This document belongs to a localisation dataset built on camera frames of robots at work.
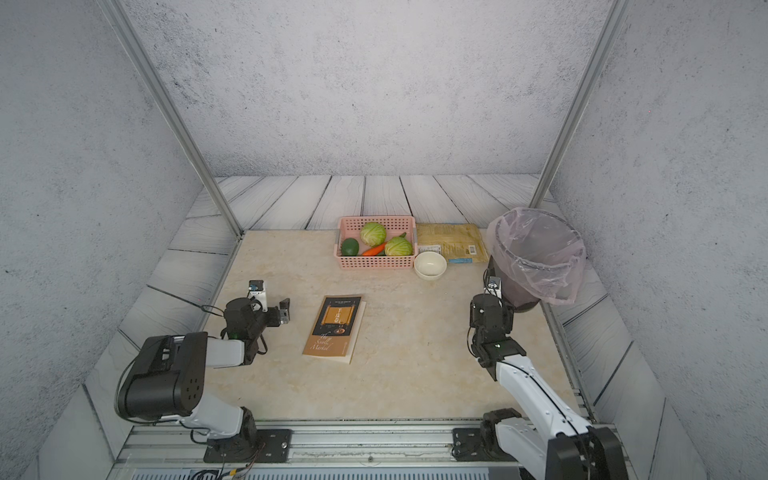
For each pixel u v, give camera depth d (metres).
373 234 1.11
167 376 0.46
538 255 0.91
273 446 0.73
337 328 0.91
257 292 0.83
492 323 0.64
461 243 1.15
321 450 0.73
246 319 0.74
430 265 1.06
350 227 1.19
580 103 0.85
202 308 1.04
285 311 0.87
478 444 0.71
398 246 1.07
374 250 1.12
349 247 1.11
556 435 0.42
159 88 0.82
